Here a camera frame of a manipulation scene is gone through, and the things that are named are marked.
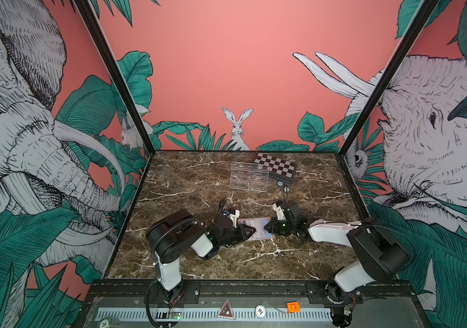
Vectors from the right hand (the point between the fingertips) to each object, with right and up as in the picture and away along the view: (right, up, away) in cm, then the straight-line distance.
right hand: (262, 226), depth 88 cm
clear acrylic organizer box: (-5, +21, +16) cm, 27 cm away
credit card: (-1, 0, +3) cm, 3 cm away
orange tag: (+9, -23, -19) cm, 31 cm away
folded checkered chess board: (+12, +25, +21) cm, 35 cm away
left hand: (-3, -1, -3) cm, 4 cm away
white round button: (-3, -25, -18) cm, 31 cm away
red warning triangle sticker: (-15, -25, -18) cm, 34 cm away
